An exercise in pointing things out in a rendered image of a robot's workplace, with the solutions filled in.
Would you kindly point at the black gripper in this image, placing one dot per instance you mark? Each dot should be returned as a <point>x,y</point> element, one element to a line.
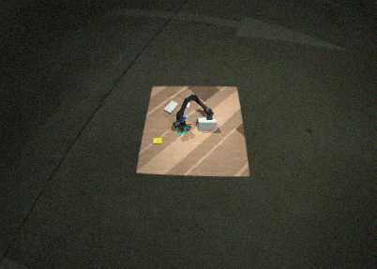
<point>187,126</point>

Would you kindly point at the yellow block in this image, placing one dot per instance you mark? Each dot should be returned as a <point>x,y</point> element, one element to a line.
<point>157,141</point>

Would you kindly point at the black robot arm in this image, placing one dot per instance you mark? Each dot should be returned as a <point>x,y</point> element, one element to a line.
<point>180,113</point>

